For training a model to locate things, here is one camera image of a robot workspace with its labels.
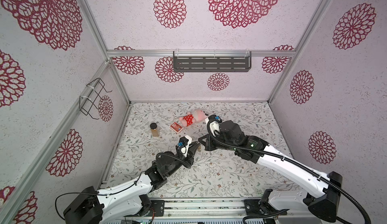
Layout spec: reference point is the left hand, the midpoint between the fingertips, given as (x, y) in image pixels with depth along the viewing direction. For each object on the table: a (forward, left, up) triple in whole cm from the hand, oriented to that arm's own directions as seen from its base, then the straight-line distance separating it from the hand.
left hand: (197, 145), depth 74 cm
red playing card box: (+24, +13, -18) cm, 33 cm away
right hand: (0, 0, +7) cm, 7 cm away
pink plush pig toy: (+29, +4, -14) cm, 32 cm away
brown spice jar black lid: (+18, +27, -13) cm, 35 cm away
